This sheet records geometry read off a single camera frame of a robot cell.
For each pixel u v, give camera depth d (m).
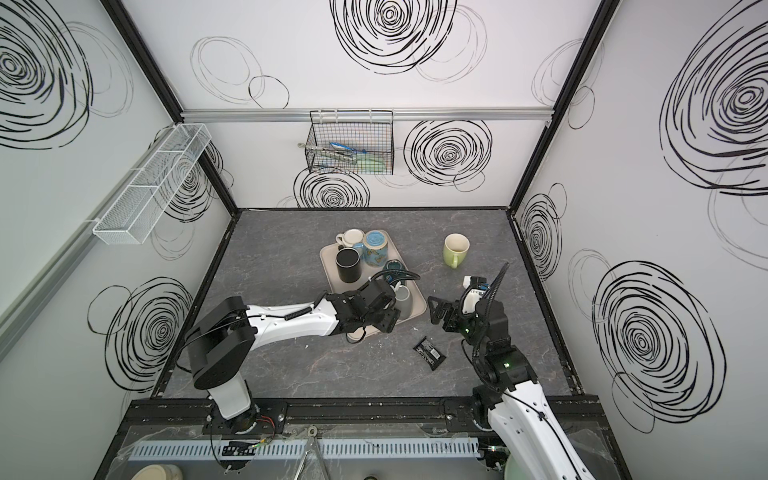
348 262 0.94
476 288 0.67
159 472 0.62
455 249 0.97
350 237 1.02
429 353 0.83
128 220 0.71
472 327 0.65
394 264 0.91
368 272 1.02
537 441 0.47
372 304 0.66
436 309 0.71
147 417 0.74
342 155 0.85
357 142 0.89
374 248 0.96
